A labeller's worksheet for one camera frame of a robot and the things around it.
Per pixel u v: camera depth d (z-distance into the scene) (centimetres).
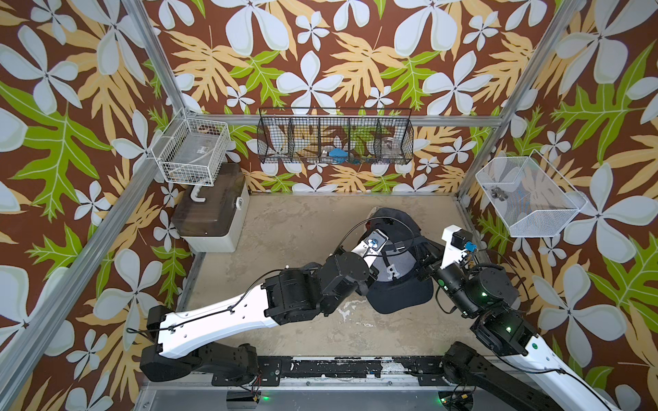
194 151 86
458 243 48
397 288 65
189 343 38
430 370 74
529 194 82
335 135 99
